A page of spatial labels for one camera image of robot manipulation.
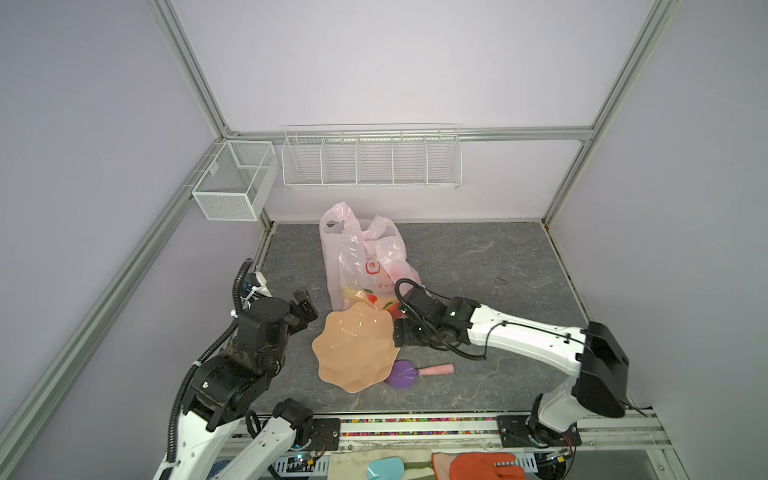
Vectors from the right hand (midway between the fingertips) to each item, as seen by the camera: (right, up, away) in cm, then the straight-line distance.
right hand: (405, 338), depth 79 cm
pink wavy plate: (-14, -5, +10) cm, 18 cm away
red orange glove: (+17, -27, -10) cm, 33 cm away
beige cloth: (-5, -27, -10) cm, 29 cm away
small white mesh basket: (-60, +47, +27) cm, 81 cm away
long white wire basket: (-10, +55, +20) cm, 59 cm away
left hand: (-25, +12, -14) cm, 31 cm away
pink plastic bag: (-11, +21, +6) cm, 24 cm away
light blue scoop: (-5, -27, -10) cm, 29 cm away
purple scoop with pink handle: (0, -10, +3) cm, 11 cm away
